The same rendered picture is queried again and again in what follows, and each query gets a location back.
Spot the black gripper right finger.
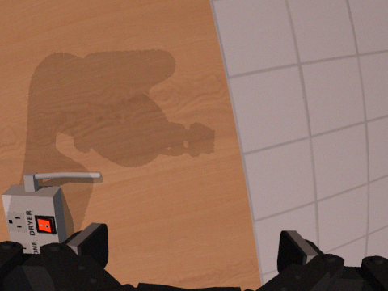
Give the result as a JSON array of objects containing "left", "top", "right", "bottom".
[{"left": 256, "top": 230, "right": 388, "bottom": 291}]

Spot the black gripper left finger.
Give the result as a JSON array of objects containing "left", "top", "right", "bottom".
[{"left": 0, "top": 222, "right": 138, "bottom": 291}]

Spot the white power strip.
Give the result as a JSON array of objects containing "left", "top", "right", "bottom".
[{"left": 2, "top": 171, "right": 101, "bottom": 254}]

